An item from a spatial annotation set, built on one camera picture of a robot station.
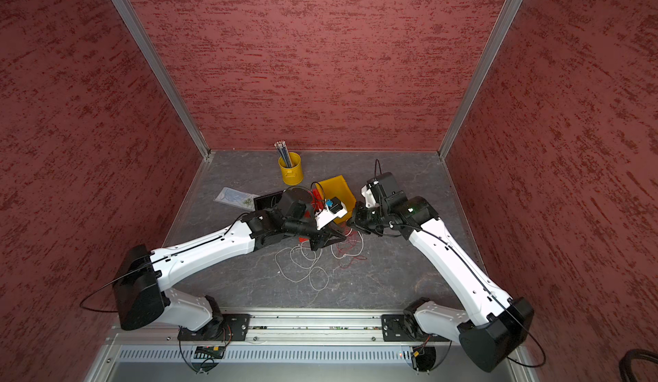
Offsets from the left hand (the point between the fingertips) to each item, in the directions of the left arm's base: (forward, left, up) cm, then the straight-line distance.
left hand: (339, 238), depth 72 cm
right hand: (+2, -2, +3) cm, 4 cm away
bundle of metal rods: (+40, +23, -3) cm, 47 cm away
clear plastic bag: (+27, +47, -19) cm, 57 cm away
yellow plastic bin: (+32, 0, -18) cm, 36 cm away
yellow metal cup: (+34, +19, -12) cm, 40 cm away
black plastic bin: (+20, +27, -12) cm, 36 cm away
